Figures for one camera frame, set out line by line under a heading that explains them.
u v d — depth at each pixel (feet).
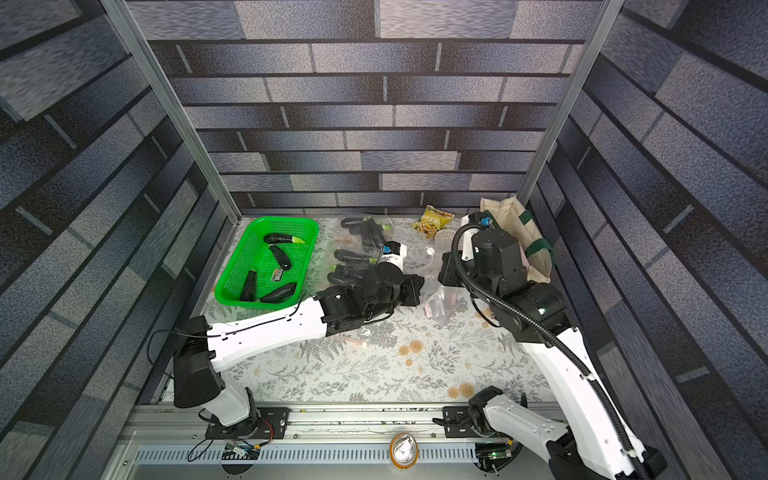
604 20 2.31
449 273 1.74
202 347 1.57
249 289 3.14
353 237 3.73
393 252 2.07
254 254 3.48
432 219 3.73
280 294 3.11
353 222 3.73
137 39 2.39
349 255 3.38
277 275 3.37
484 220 1.71
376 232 3.63
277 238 3.53
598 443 1.15
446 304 2.17
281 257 3.39
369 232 3.61
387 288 1.71
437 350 2.81
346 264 3.36
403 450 2.01
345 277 3.19
